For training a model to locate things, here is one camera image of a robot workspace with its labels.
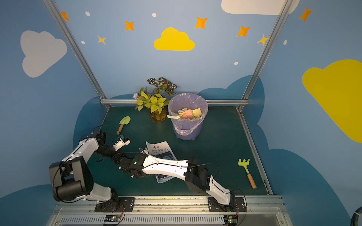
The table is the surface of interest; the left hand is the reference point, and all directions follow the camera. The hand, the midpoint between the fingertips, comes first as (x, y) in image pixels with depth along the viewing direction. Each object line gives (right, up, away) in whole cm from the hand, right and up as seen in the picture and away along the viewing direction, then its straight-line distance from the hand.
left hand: (123, 155), depth 87 cm
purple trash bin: (+46, +11, +11) cm, 49 cm away
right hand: (+20, -4, -6) cm, 21 cm away
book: (+23, +2, +5) cm, 24 cm away
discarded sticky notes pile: (+42, +26, +11) cm, 51 cm away
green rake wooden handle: (+78, -7, +3) cm, 79 cm away
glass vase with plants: (+20, +34, +4) cm, 40 cm away
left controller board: (+1, -30, -15) cm, 33 cm away
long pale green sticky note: (+32, +24, -8) cm, 41 cm away
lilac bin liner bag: (+39, +18, -5) cm, 44 cm away
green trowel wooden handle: (-10, +15, +18) cm, 26 cm away
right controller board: (+62, -30, -15) cm, 71 cm away
